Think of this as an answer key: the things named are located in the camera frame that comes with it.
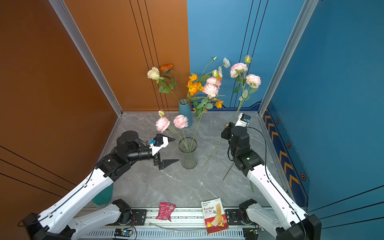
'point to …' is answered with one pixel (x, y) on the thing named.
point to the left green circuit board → (123, 232)
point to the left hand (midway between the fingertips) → (175, 147)
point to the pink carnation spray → (180, 121)
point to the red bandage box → (214, 216)
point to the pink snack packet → (165, 209)
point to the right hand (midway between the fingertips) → (227, 123)
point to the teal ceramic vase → (185, 109)
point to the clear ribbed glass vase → (188, 145)
